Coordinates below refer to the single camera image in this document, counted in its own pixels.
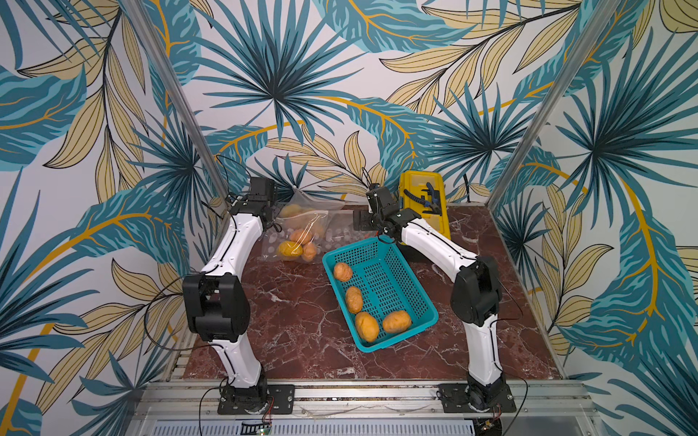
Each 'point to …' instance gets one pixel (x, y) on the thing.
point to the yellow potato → (291, 210)
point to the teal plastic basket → (379, 292)
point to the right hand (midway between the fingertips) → (366, 216)
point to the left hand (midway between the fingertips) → (267, 216)
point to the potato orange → (300, 235)
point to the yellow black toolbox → (424, 192)
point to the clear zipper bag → (300, 203)
